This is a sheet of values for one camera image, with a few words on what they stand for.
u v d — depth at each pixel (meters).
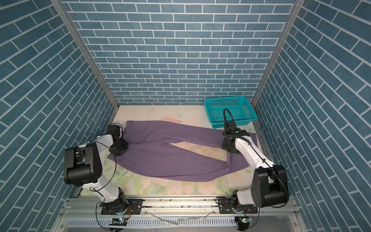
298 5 0.71
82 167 0.48
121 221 0.72
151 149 0.95
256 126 1.12
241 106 1.16
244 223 0.72
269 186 0.42
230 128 0.69
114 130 0.78
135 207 0.73
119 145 0.82
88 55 0.89
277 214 0.73
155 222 0.70
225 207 0.73
